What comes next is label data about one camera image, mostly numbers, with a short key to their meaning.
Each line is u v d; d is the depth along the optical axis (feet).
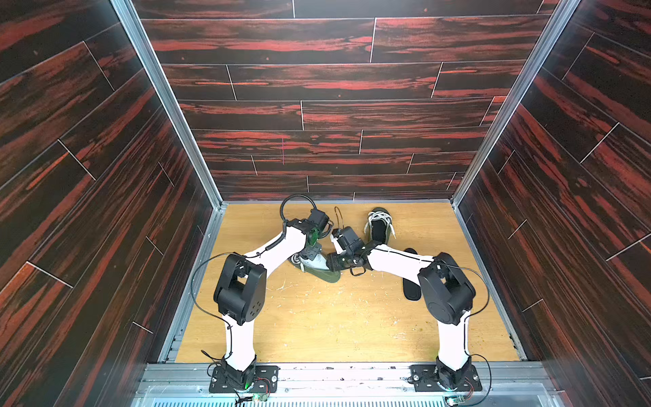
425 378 2.41
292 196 2.80
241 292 1.64
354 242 2.46
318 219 2.46
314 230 2.29
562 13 2.18
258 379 2.40
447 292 1.67
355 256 2.31
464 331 1.83
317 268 3.07
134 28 2.26
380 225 3.34
